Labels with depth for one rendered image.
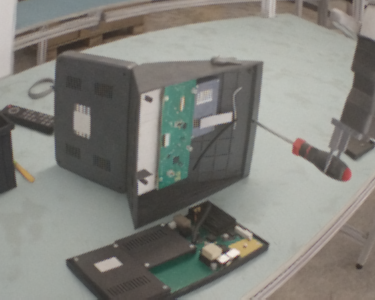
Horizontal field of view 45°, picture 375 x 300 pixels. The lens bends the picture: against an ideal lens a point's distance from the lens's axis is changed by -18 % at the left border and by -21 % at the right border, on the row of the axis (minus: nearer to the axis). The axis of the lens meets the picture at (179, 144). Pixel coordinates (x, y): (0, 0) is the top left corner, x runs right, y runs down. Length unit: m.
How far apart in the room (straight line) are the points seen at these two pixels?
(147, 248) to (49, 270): 0.15
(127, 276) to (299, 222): 0.31
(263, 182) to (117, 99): 0.29
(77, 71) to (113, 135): 0.11
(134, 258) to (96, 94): 0.25
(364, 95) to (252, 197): 0.37
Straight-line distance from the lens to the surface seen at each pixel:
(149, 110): 0.70
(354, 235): 2.24
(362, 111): 0.55
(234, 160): 0.87
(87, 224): 0.76
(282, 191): 0.87
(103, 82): 0.76
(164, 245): 0.69
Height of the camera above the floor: 1.47
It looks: 29 degrees down
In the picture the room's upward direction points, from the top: 5 degrees clockwise
